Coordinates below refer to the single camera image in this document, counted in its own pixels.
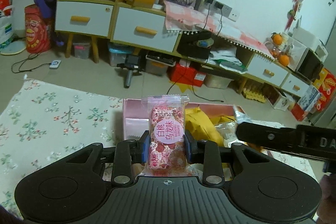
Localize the pink floral candy packet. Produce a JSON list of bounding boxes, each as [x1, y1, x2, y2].
[[140, 94, 198, 177]]

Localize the large yellow snack bag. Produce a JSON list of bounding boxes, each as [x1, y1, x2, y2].
[[185, 107, 224, 147]]

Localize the clear cracker sleeve pack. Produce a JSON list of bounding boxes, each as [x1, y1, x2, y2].
[[233, 105, 252, 124]]

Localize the person right hand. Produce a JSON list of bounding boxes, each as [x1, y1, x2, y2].
[[317, 174, 336, 223]]

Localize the pink cardboard box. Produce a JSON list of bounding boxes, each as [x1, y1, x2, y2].
[[122, 97, 247, 151]]

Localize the white microwave oven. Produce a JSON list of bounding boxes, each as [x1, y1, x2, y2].
[[288, 27, 329, 82]]

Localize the yellow egg tray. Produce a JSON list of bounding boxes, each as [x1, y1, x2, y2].
[[241, 80, 266, 103]]

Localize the red cardboard box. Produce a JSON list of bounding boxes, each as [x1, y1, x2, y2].
[[167, 64, 206, 87]]

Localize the black handheld gimbal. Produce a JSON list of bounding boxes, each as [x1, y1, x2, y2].
[[117, 54, 145, 89]]

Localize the floral white mat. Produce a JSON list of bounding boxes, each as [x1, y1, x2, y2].
[[0, 78, 318, 214]]

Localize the oranges in clear bowl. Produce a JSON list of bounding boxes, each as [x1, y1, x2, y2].
[[265, 32, 290, 67]]

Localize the long low wooden cabinet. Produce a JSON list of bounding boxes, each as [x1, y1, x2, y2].
[[111, 3, 309, 97]]

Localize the pink checked cloth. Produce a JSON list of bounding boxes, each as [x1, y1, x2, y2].
[[164, 1, 274, 60]]

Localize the red printed gift bag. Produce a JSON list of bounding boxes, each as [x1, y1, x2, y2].
[[25, 5, 52, 53]]

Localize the white rice sack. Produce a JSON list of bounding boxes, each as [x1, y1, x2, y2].
[[0, 0, 13, 50]]

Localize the white charger with cable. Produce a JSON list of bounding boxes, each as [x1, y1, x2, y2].
[[11, 53, 61, 74]]

